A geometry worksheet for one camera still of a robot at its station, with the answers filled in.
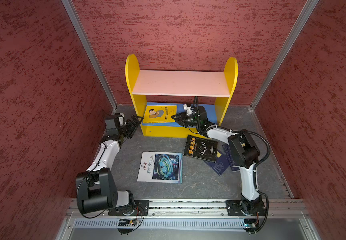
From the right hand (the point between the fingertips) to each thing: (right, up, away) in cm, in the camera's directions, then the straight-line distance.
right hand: (171, 119), depth 90 cm
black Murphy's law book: (+19, -19, +5) cm, 27 cm away
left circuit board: (-21, -51, -19) cm, 58 cm away
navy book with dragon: (+31, -28, -1) cm, 41 cm away
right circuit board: (+40, -51, -19) cm, 68 cm away
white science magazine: (-6, -29, -2) cm, 29 cm away
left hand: (-18, -3, -4) cm, 18 cm away
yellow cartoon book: (-8, +4, +4) cm, 10 cm away
